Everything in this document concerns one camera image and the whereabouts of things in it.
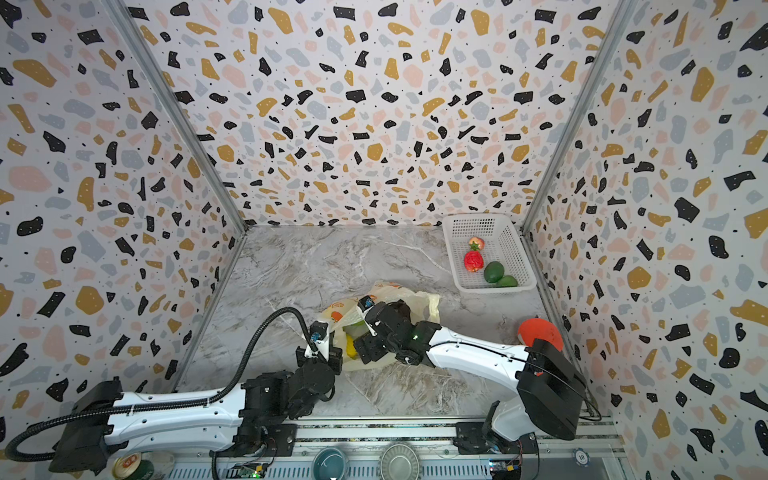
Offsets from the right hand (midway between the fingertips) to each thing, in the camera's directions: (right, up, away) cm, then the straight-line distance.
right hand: (361, 333), depth 79 cm
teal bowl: (-6, -28, -9) cm, 30 cm away
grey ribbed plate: (+10, -29, -8) cm, 31 cm away
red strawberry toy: (+35, +19, +25) cm, 47 cm away
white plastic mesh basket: (+49, +25, +34) cm, 65 cm away
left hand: (-5, +2, -6) cm, 8 cm away
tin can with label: (-46, -23, -18) cm, 54 cm away
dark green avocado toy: (+42, +15, +24) cm, 51 cm away
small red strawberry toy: (+39, +25, +33) cm, 57 cm away
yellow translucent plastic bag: (-4, +5, -4) cm, 8 cm away
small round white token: (+54, -28, -7) cm, 61 cm away
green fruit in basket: (+46, +12, +21) cm, 52 cm away
